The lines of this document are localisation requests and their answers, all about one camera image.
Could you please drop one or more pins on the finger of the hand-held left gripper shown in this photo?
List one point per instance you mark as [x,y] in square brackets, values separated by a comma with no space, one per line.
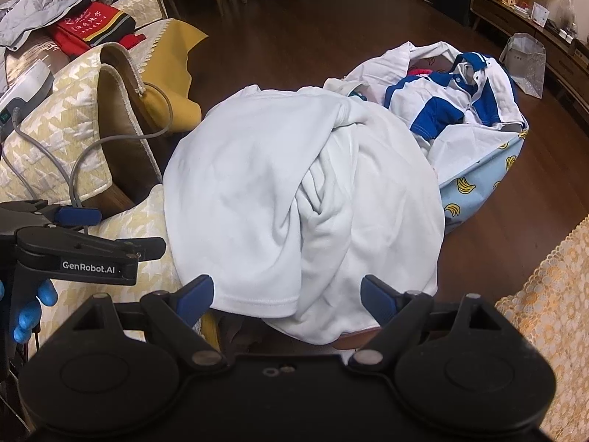
[154,248]
[78,216]

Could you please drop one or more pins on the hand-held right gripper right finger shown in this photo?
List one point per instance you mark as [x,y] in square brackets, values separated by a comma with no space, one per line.
[378,297]

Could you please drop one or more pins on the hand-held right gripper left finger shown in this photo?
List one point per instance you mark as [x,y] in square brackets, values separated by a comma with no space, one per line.
[198,293]

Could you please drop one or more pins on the white sweatshirt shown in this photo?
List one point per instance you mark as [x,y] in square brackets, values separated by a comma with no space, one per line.
[257,170]

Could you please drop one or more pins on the person's left hand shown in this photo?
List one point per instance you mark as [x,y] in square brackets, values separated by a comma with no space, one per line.
[28,316]

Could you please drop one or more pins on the yellow patterned sofa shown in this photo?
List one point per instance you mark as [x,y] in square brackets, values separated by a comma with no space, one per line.
[41,147]

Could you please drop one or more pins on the white electronic device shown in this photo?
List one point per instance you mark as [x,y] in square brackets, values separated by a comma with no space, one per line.
[27,83]

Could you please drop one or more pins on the gold floral lace tablecloth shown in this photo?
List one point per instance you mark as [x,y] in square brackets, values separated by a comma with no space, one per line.
[552,308]

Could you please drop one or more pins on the white cloth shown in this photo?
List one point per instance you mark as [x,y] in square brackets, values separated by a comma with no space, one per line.
[469,143]

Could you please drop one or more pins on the mustard yellow blanket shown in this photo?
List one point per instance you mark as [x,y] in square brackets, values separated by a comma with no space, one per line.
[175,55]

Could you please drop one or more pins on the red and black garment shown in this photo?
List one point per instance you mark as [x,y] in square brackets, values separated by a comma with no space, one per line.
[87,23]

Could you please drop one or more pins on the blue and white polo shirt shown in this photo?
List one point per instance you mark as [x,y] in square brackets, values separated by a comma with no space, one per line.
[428,101]

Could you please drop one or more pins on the grey jacket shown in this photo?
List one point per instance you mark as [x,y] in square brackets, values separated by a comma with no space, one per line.
[41,9]

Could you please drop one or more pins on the translucent plastic bag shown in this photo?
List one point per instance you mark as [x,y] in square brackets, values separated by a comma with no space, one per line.
[524,64]

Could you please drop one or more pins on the wooden TV cabinet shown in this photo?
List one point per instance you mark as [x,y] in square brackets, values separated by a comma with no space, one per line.
[506,18]

